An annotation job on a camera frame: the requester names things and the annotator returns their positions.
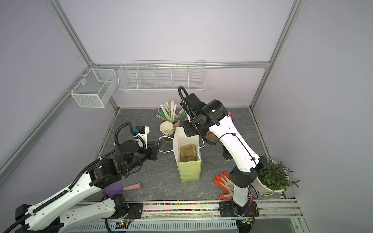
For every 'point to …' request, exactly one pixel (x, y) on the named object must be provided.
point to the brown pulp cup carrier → (188, 153)
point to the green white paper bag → (189, 171)
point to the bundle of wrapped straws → (167, 112)
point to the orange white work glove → (223, 179)
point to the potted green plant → (273, 177)
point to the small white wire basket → (94, 89)
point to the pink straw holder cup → (176, 124)
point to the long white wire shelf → (161, 75)
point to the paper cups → (166, 128)
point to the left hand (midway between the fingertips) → (162, 144)
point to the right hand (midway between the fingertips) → (190, 132)
